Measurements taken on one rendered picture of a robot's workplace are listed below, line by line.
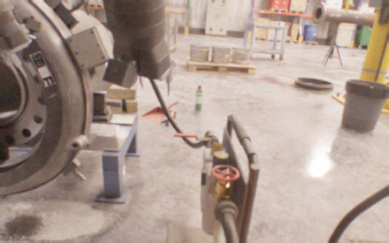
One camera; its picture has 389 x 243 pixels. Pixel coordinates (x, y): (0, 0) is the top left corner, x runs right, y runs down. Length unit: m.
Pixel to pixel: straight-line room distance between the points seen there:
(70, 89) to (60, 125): 0.12
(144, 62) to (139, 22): 0.06
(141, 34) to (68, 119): 0.61
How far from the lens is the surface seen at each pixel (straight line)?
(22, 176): 1.08
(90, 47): 0.87
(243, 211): 0.72
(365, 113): 2.87
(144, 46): 0.36
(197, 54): 4.98
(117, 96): 2.69
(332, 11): 7.53
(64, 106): 0.90
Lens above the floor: 0.87
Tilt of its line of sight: 21 degrees down
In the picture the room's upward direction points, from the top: 4 degrees clockwise
